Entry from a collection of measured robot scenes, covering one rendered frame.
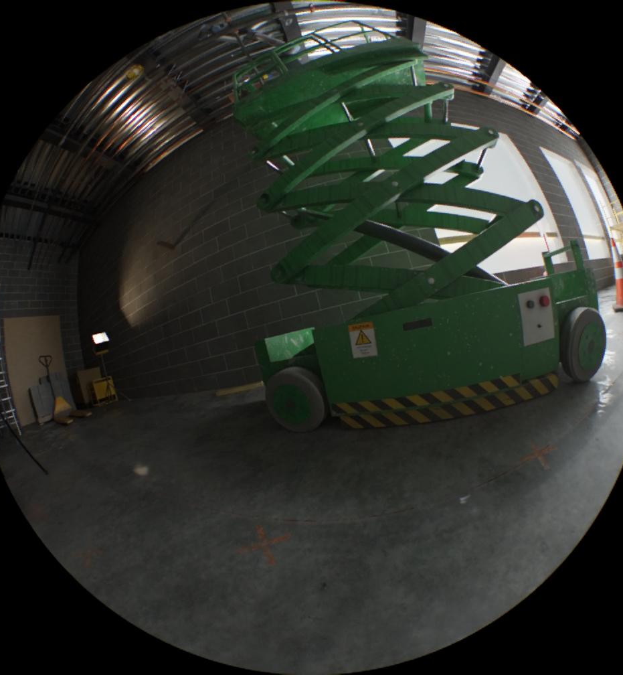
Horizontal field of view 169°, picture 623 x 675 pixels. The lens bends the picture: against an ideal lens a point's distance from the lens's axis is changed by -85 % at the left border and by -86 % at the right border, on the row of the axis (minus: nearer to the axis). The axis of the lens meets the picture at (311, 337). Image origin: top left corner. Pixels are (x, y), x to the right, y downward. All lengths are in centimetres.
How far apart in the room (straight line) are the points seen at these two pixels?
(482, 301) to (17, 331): 732
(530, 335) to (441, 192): 70
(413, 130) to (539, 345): 116
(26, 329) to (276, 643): 682
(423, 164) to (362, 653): 143
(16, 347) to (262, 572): 663
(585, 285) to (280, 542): 147
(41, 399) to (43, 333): 209
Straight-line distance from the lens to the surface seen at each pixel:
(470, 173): 164
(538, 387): 99
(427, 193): 108
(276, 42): 330
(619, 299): 302
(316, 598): 49
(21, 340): 679
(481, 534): 54
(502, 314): 80
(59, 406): 487
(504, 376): 85
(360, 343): 74
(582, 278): 129
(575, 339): 105
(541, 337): 96
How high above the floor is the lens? 46
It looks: 2 degrees down
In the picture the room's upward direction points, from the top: 13 degrees counter-clockwise
